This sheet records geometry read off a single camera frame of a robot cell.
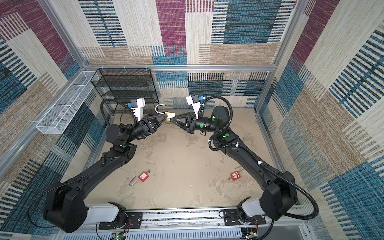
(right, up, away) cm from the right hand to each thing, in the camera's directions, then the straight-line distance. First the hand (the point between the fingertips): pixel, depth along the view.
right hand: (171, 122), depth 61 cm
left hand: (-2, +2, -2) cm, 3 cm away
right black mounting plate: (+26, -46, +12) cm, 54 cm away
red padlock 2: (+32, -30, +25) cm, 50 cm away
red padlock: (-20, -31, +25) cm, 44 cm away
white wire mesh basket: (-56, +3, +12) cm, 57 cm away
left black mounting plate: (-20, -48, +13) cm, 53 cm away
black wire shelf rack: (-45, +26, +47) cm, 69 cm away
